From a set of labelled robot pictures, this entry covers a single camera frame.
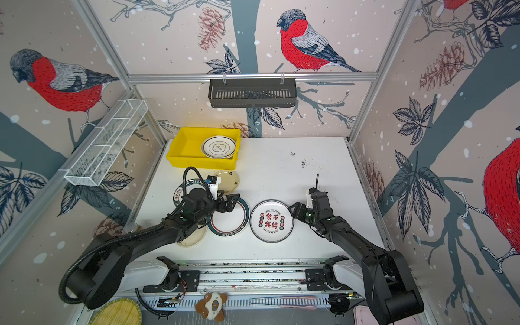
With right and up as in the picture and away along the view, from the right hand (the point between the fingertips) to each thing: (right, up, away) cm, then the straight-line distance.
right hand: (292, 212), depth 87 cm
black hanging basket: (-19, +59, +19) cm, 65 cm away
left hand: (-26, +9, -4) cm, 28 cm away
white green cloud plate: (-39, +30, +26) cm, 55 cm away
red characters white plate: (-9, -4, +1) cm, 10 cm away
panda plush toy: (-30, -26, -21) cm, 45 cm away
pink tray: (+20, -27, -23) cm, 41 cm away
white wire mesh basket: (-75, +22, -16) cm, 80 cm away
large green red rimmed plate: (-28, -5, -2) cm, 28 cm away
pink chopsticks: (-6, -28, -18) cm, 34 cm away
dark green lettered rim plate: (-51, +10, +14) cm, 53 cm away
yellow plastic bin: (-60, +28, +29) cm, 72 cm away
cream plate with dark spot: (-41, -9, -6) cm, 43 cm away
